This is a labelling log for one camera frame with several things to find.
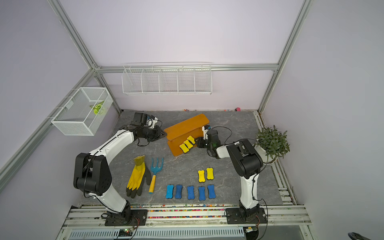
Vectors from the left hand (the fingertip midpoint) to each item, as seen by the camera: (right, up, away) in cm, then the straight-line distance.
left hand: (166, 135), depth 88 cm
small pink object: (+53, +19, +36) cm, 67 cm away
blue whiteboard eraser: (+3, -31, -7) cm, 31 cm away
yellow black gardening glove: (-16, -27, -5) cm, 32 cm away
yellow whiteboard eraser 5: (+26, -22, -1) cm, 34 cm away
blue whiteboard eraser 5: (+26, -30, -7) cm, 41 cm away
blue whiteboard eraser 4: (+21, -32, -7) cm, 39 cm away
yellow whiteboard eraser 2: (+13, -7, +11) cm, 18 cm away
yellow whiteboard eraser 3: (+15, -4, +12) cm, 20 cm away
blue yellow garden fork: (-7, -21, +2) cm, 23 cm away
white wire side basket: (-45, +13, -5) cm, 47 cm away
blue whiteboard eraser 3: (+15, -31, -8) cm, 35 cm away
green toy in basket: (-37, +16, -7) cm, 41 cm away
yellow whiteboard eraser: (+10, -9, +9) cm, 16 cm away
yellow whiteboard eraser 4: (+21, -23, -1) cm, 31 cm away
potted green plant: (+57, -4, -11) cm, 58 cm away
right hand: (+17, -3, +12) cm, 21 cm away
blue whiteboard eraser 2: (+8, -30, -6) cm, 32 cm away
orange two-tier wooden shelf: (+6, 0, +4) cm, 7 cm away
